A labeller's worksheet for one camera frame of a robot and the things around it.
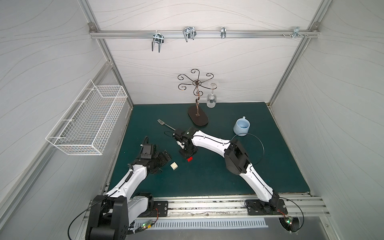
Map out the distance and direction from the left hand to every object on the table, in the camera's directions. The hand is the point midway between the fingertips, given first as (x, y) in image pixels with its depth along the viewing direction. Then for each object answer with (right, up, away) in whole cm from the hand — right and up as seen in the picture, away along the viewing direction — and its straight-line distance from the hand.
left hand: (166, 160), depth 87 cm
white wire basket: (-34, +22, -18) cm, 44 cm away
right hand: (+11, +2, +5) cm, 13 cm away
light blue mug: (+50, +19, +17) cm, 56 cm away
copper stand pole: (+18, +46, +3) cm, 50 cm away
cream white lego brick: (+4, -3, -1) cm, 6 cm away
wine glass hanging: (+27, +38, +8) cm, 47 cm away
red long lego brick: (+14, 0, +2) cm, 14 cm away
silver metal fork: (-8, +21, +23) cm, 33 cm away
